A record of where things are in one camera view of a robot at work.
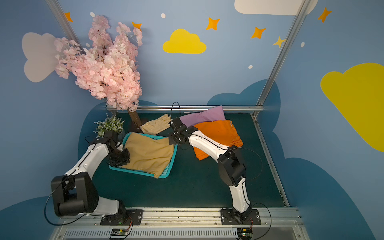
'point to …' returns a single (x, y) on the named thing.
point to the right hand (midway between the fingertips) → (174, 137)
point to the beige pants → (148, 154)
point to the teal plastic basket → (123, 168)
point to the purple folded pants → (215, 113)
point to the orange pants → (222, 132)
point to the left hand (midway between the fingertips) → (127, 160)
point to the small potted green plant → (110, 127)
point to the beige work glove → (157, 125)
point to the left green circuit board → (119, 232)
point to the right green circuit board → (244, 233)
